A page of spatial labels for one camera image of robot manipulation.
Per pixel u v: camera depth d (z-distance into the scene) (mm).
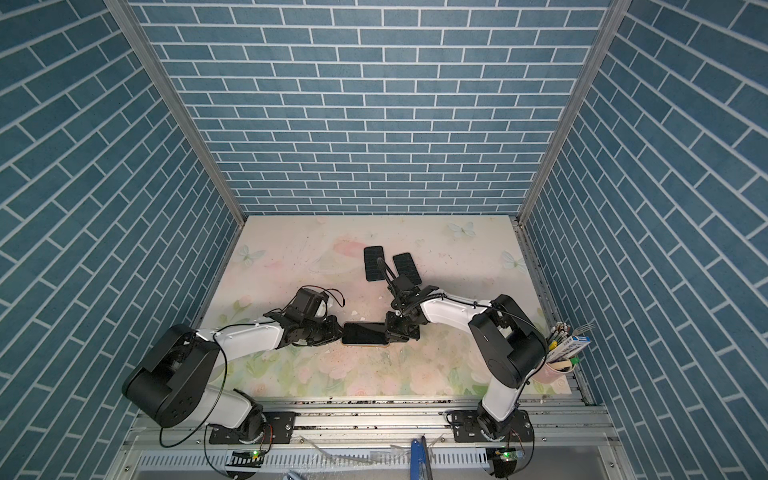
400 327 777
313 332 768
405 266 1116
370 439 737
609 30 731
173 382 433
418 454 690
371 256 1083
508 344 476
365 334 852
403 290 736
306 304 722
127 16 706
